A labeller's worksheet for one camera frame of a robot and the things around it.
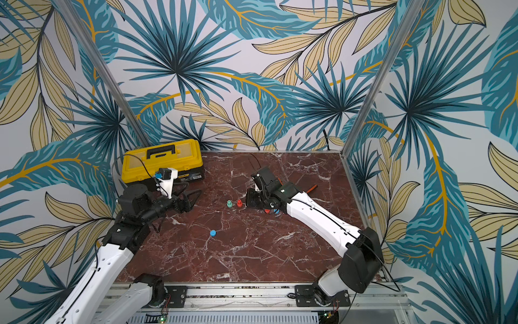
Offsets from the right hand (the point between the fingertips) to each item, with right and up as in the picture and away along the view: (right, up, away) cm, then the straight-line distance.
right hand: (246, 200), depth 78 cm
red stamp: (-5, -4, +19) cm, 20 cm away
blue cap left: (-15, -16, +11) cm, 25 cm away
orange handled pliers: (+33, +2, +30) cm, 45 cm away
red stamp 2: (+9, -8, +17) cm, 20 cm away
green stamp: (-9, -4, +18) cm, 21 cm away
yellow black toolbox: (-46, +13, +8) cm, 48 cm away
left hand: (-18, +4, -8) cm, 20 cm away
